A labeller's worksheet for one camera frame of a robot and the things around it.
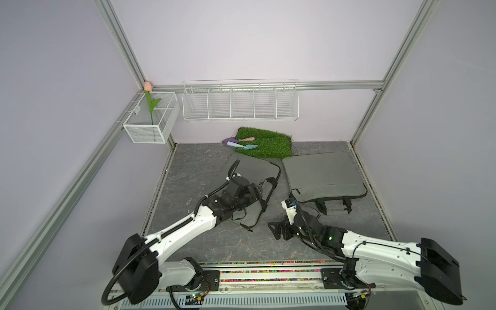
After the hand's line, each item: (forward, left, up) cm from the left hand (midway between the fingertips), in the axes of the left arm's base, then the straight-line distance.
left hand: (259, 194), depth 80 cm
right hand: (-9, -6, -6) cm, 12 cm away
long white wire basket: (+48, +5, +14) cm, 50 cm away
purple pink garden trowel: (+47, +11, -13) cm, 49 cm away
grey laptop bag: (+22, -4, -15) cm, 27 cm away
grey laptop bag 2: (+13, -38, -13) cm, 42 cm away
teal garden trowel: (+41, +3, -14) cm, 43 cm away
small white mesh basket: (+23, +39, +20) cm, 49 cm away
